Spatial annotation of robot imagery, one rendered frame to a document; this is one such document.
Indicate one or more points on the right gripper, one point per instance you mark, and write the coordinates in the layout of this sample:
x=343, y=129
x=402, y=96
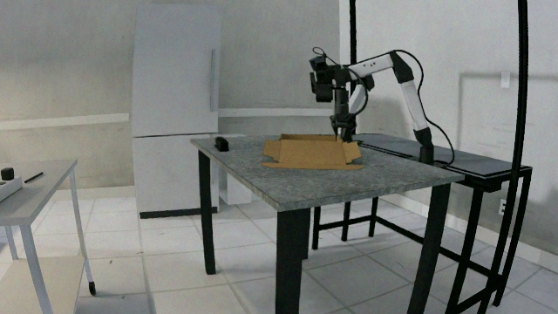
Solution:
x=324, y=79

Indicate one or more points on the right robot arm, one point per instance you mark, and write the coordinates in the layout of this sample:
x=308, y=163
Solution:
x=319, y=63

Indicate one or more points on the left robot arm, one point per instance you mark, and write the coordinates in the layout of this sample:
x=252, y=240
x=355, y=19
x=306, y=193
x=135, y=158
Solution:
x=403, y=73

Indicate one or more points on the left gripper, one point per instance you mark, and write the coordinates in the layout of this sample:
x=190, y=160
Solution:
x=343, y=109

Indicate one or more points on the black crossbar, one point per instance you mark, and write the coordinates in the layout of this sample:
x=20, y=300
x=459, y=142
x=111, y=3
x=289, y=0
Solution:
x=487, y=185

